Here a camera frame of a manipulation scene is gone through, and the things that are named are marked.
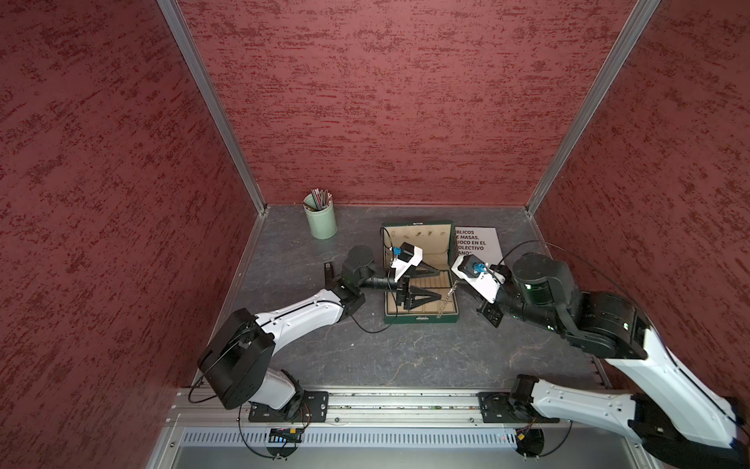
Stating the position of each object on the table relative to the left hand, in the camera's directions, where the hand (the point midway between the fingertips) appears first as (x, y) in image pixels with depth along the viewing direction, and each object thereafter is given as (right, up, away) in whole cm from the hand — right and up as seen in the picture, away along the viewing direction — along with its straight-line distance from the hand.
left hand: (436, 288), depth 67 cm
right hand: (+4, +1, -7) cm, 8 cm away
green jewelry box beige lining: (+5, +10, +25) cm, 28 cm away
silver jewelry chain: (+2, 0, -4) cm, 5 cm away
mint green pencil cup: (-36, +17, +41) cm, 57 cm away
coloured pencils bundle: (-36, +25, +37) cm, 57 cm away
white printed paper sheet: (+23, +10, +37) cm, 45 cm away
